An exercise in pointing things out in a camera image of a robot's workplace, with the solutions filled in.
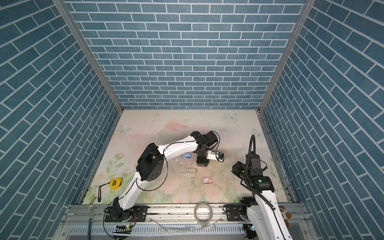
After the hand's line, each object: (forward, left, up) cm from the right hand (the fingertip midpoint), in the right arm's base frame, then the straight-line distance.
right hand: (232, 164), depth 81 cm
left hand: (+5, +14, -7) cm, 17 cm away
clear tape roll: (-27, +15, -9) cm, 32 cm away
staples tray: (-1, +23, -10) cm, 25 cm away
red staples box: (-6, +13, -9) cm, 17 cm away
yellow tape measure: (-13, +64, -7) cm, 66 cm away
